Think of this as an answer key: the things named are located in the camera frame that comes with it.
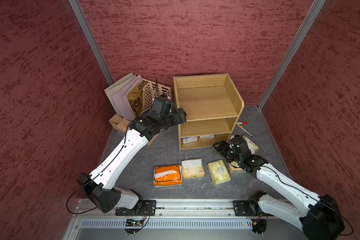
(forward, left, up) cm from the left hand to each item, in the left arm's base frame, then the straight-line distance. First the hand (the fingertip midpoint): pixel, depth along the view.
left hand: (178, 119), depth 72 cm
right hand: (-7, -20, -19) cm, 28 cm away
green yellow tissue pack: (-18, -22, -24) cm, 37 cm away
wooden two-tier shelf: (+10, -18, +1) cm, 21 cm away
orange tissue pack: (-20, +6, -24) cm, 31 cm away
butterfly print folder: (+25, +29, -8) cm, 39 cm away
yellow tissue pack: (0, -46, -26) cm, 53 cm away
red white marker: (+22, -47, -31) cm, 60 cm away
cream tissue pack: (-15, -8, -27) cm, 32 cm away
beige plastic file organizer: (+35, +21, -11) cm, 42 cm away
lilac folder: (+16, +34, -4) cm, 38 cm away
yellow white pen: (+20, -44, -31) cm, 57 cm away
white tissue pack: (+4, -6, -26) cm, 27 cm away
